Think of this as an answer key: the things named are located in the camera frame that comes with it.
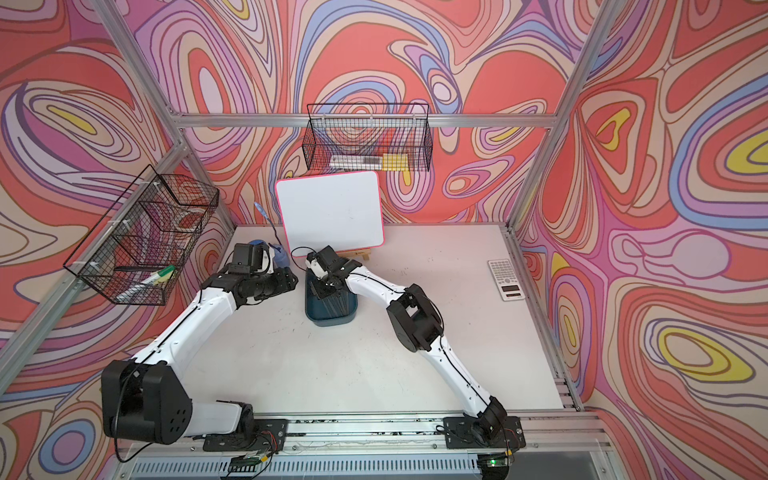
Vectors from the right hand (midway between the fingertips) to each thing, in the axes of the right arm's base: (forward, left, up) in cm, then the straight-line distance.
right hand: (318, 295), depth 99 cm
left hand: (-4, +4, +14) cm, 15 cm away
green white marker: (-11, +33, +28) cm, 44 cm away
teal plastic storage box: (-4, -3, +1) cm, 5 cm away
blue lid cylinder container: (-9, +6, +33) cm, 35 cm away
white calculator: (+4, -65, 0) cm, 65 cm away
